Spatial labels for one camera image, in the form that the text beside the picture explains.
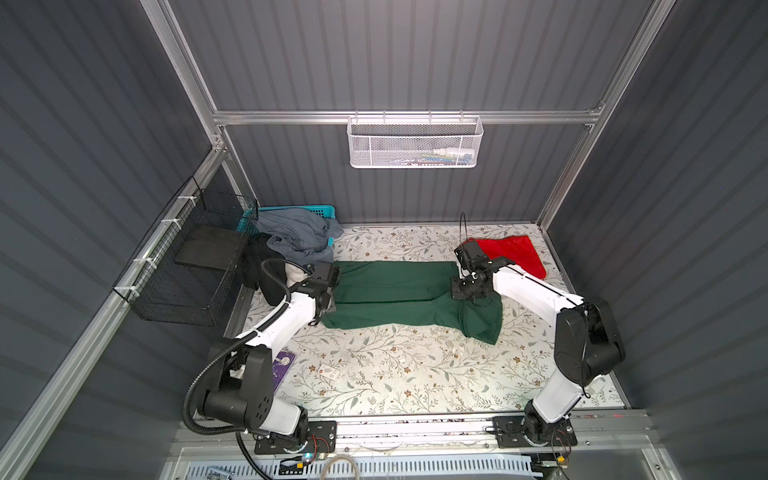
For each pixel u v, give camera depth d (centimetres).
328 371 83
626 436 74
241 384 43
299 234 109
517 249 109
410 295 103
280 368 83
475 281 67
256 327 48
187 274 72
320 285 71
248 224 102
